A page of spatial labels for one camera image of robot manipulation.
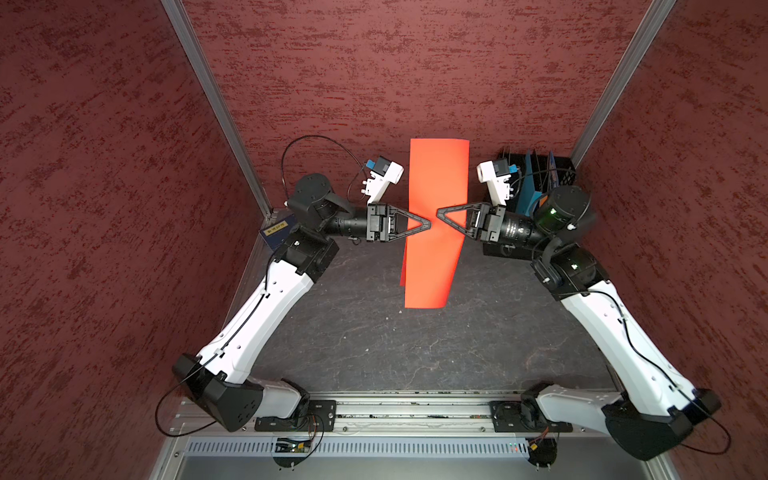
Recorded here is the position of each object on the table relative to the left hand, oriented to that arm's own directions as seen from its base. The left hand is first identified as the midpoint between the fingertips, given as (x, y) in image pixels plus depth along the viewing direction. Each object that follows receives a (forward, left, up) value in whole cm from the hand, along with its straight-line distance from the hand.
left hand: (423, 235), depth 50 cm
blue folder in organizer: (+44, -46, -20) cm, 66 cm away
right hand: (+3, -2, 0) cm, 4 cm away
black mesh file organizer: (+50, -56, -27) cm, 80 cm away
